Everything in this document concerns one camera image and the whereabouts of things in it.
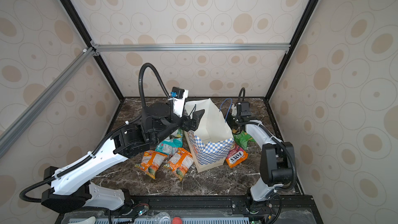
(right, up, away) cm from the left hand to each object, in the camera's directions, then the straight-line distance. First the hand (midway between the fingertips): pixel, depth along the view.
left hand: (198, 107), depth 55 cm
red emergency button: (-10, -49, +12) cm, 51 cm away
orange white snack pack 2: (-11, -29, +28) cm, 42 cm away
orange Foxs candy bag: (+20, -26, +32) cm, 46 cm away
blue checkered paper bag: (+5, -14, +11) cm, 18 cm away
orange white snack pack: (-26, -28, +27) cm, 47 cm away
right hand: (+13, -6, +36) cm, 39 cm away
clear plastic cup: (-17, -50, +15) cm, 55 cm away
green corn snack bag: (+25, -18, +37) cm, 48 cm away
